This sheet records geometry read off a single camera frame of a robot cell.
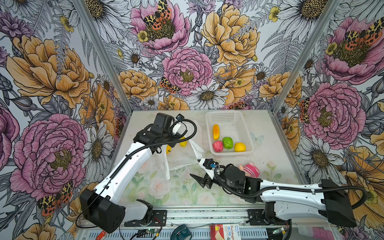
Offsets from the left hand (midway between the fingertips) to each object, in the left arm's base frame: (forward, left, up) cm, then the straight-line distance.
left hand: (173, 138), depth 78 cm
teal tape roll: (-39, -5, -13) cm, 41 cm away
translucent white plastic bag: (+4, -3, -24) cm, 24 cm away
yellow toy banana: (+9, -4, -20) cm, 22 cm away
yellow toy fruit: (+4, -39, -17) cm, 43 cm away
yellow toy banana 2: (+4, +5, -18) cm, 19 cm away
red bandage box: (-38, -24, -18) cm, 49 cm away
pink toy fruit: (+5, -26, -16) cm, 31 cm away
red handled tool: (-38, +32, -23) cm, 55 cm away
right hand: (-17, -12, -2) cm, 21 cm away
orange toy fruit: (+18, -26, -19) cm, 37 cm away
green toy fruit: (+8, -32, -17) cm, 37 cm away
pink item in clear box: (-40, -68, -20) cm, 81 cm away
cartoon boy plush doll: (-11, -42, -16) cm, 46 cm away
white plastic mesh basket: (+21, -36, -25) cm, 48 cm away
